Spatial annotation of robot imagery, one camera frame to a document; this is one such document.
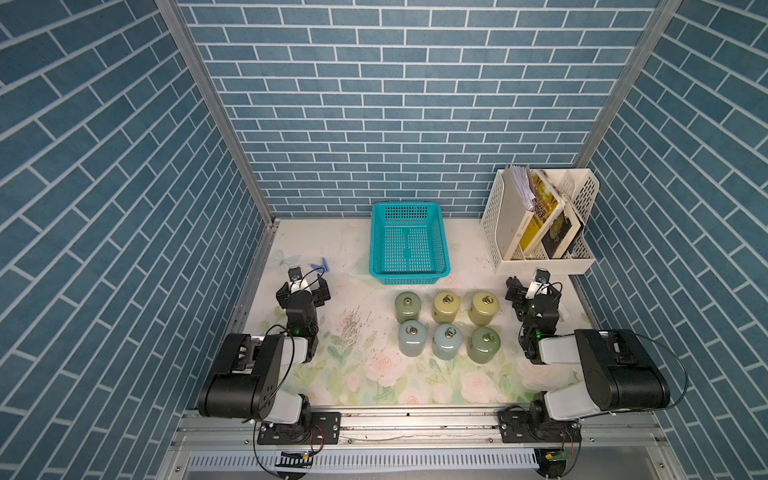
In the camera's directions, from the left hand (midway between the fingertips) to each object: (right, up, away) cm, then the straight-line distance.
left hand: (311, 277), depth 90 cm
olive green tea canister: (+41, -8, -3) cm, 41 cm away
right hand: (+68, -1, +1) cm, 68 cm away
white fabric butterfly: (-15, +4, +18) cm, 24 cm away
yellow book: (+74, +22, +3) cm, 77 cm away
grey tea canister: (+40, -16, -9) cm, 44 cm away
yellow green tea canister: (+29, -8, -3) cm, 31 cm away
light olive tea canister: (+52, -8, -3) cm, 53 cm away
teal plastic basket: (+30, +11, +22) cm, 39 cm away
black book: (+81, +14, +8) cm, 83 cm away
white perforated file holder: (+92, +30, +15) cm, 98 cm away
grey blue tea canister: (+31, -16, -9) cm, 35 cm away
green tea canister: (+50, -17, -9) cm, 54 cm away
